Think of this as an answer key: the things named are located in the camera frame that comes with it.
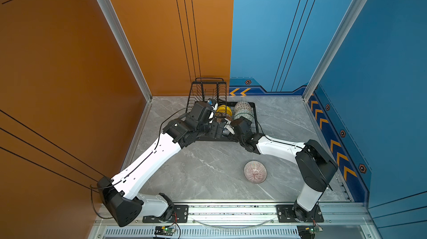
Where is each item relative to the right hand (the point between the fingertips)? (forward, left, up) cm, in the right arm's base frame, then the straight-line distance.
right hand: (236, 123), depth 92 cm
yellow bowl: (-1, +7, +13) cm, 15 cm away
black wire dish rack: (+17, +13, +9) cm, 23 cm away
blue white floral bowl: (-9, +4, +9) cm, 13 cm away
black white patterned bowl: (+19, -6, -7) cm, 21 cm away
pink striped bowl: (-23, -9, -11) cm, 27 cm away
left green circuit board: (-48, +34, -13) cm, 60 cm away
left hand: (-11, +11, +15) cm, 22 cm away
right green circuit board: (-48, -28, -13) cm, 57 cm away
